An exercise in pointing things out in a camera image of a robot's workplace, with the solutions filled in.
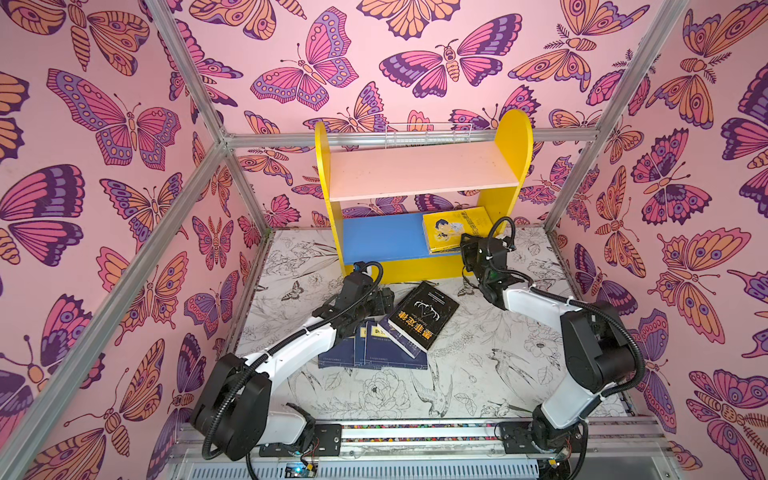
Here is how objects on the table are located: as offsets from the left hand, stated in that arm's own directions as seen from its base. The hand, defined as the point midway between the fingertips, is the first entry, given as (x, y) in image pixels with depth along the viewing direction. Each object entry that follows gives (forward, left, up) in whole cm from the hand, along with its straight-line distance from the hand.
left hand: (386, 292), depth 86 cm
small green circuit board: (-41, +21, -16) cm, 48 cm away
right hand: (+17, -23, +8) cm, 29 cm away
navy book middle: (-12, +7, -9) cm, 17 cm away
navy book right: (-13, +1, -11) cm, 17 cm away
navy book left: (-14, +13, -10) cm, 22 cm away
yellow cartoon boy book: (+21, -18, +5) cm, 28 cm away
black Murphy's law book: (-1, -11, -10) cm, 15 cm away
